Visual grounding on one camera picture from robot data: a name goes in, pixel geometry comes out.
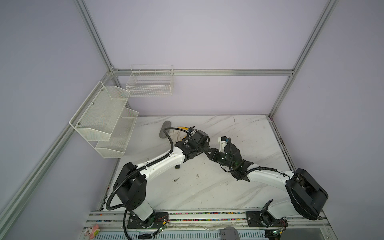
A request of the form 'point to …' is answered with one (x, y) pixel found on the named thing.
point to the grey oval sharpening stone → (166, 124)
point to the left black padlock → (177, 166)
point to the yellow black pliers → (183, 127)
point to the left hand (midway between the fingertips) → (206, 145)
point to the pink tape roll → (95, 227)
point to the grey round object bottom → (229, 233)
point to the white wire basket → (150, 80)
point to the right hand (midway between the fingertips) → (203, 151)
